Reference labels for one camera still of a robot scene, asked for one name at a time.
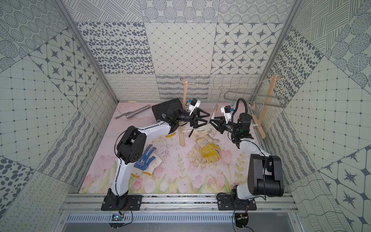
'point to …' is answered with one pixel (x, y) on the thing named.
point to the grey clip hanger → (226, 97)
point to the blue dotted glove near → (148, 162)
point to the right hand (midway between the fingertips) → (210, 121)
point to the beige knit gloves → (202, 138)
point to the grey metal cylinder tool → (130, 114)
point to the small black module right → (241, 219)
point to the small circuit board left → (116, 217)
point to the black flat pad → (160, 109)
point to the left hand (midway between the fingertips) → (213, 123)
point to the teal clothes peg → (232, 104)
